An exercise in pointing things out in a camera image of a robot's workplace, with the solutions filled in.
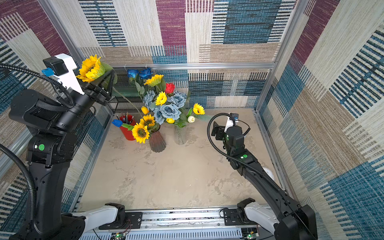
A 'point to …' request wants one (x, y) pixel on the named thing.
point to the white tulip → (191, 119)
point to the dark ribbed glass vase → (157, 143)
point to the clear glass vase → (180, 134)
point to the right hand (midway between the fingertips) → (224, 125)
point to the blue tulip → (117, 123)
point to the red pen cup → (127, 119)
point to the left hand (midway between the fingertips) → (106, 68)
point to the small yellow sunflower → (198, 109)
